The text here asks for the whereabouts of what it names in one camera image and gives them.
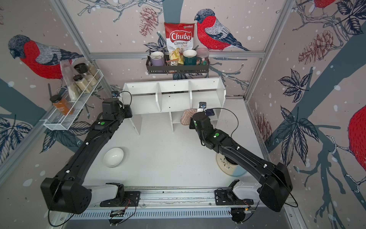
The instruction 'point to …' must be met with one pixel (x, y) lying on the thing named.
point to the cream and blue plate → (228, 168)
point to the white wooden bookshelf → (189, 96)
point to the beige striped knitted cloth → (187, 114)
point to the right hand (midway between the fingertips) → (195, 113)
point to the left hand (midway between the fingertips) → (129, 102)
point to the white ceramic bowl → (113, 157)
